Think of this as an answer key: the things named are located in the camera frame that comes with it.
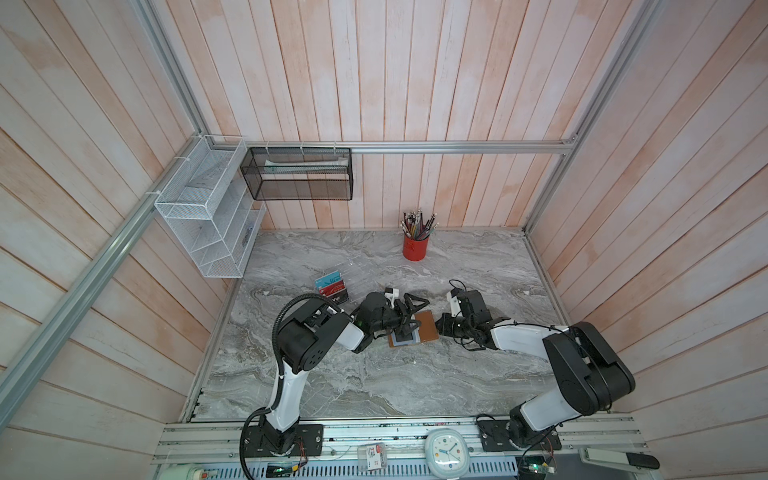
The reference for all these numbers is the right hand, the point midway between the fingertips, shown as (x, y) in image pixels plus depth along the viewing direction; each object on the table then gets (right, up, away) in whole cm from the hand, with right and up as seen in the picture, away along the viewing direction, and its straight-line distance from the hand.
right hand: (436, 322), depth 94 cm
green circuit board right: (+19, -30, -23) cm, 43 cm away
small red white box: (-20, -27, -25) cm, 42 cm away
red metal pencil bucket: (-6, +24, +11) cm, 27 cm away
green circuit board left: (-44, -30, -24) cm, 59 cm away
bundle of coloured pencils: (-7, +32, +5) cm, 33 cm away
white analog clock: (-2, -26, -25) cm, 36 cm away
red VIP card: (-34, +11, +1) cm, 36 cm away
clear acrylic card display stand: (-34, +12, +1) cm, 36 cm away
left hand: (-4, +3, -7) cm, 8 cm away
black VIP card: (-32, +8, +3) cm, 33 cm away
